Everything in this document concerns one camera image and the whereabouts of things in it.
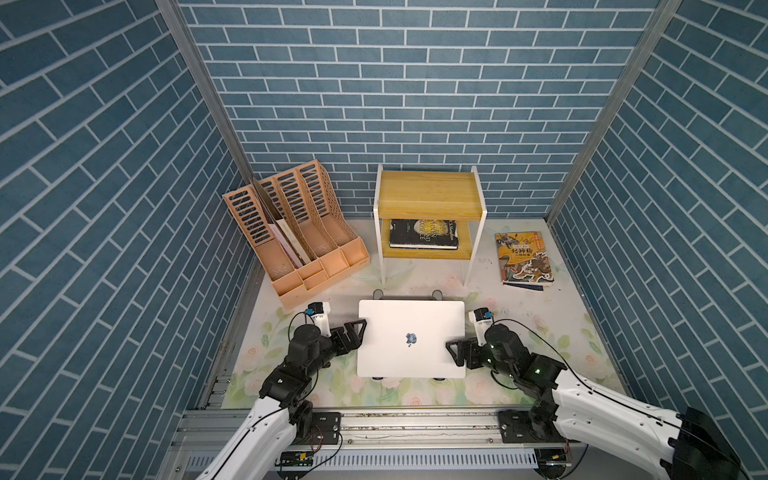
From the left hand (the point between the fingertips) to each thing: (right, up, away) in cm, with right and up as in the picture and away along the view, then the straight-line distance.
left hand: (363, 328), depth 80 cm
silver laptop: (+12, -4, +2) cm, 13 cm away
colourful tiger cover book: (+55, +18, +27) cm, 64 cm away
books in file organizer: (-23, +23, +7) cm, 33 cm away
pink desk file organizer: (-31, +30, +35) cm, 56 cm away
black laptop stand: (+4, +8, +4) cm, 10 cm away
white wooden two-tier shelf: (+25, +36, +2) cm, 44 cm away
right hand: (+26, -5, +2) cm, 27 cm away
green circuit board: (-15, -29, -8) cm, 34 cm away
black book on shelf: (+18, +26, +12) cm, 34 cm away
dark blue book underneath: (+54, +8, +21) cm, 59 cm away
